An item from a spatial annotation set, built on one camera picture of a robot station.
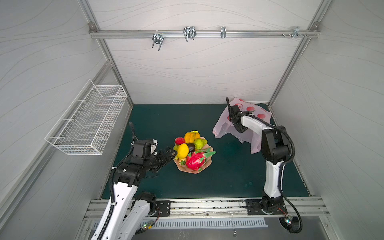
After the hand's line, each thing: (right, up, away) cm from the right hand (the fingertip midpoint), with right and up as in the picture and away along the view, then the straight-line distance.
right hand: (248, 123), depth 97 cm
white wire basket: (-86, 0, -28) cm, 90 cm away
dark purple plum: (-38, -13, -11) cm, 41 cm away
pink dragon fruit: (-36, -19, -17) cm, 44 cm away
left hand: (-48, -15, -26) cm, 57 cm away
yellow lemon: (-42, -14, -16) cm, 47 cm away
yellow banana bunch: (-39, -8, -7) cm, 40 cm away
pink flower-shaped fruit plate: (-28, -22, -12) cm, 38 cm away
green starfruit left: (-47, -14, -13) cm, 50 cm away
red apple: (-45, -10, -10) cm, 47 cm away
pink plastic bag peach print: (-15, -2, +4) cm, 16 cm away
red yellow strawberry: (-43, -21, -15) cm, 50 cm away
